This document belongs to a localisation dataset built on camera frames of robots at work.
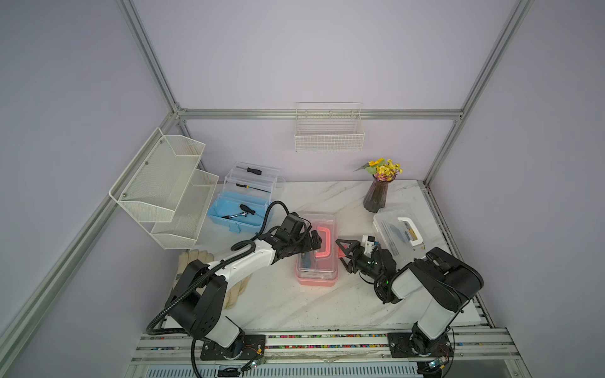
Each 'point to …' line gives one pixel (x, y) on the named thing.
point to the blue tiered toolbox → (245, 195)
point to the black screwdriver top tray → (256, 172)
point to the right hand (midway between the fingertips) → (336, 250)
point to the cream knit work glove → (234, 292)
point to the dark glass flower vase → (376, 196)
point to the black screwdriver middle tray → (247, 187)
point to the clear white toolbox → (406, 231)
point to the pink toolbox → (319, 267)
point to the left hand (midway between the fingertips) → (311, 246)
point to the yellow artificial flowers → (383, 169)
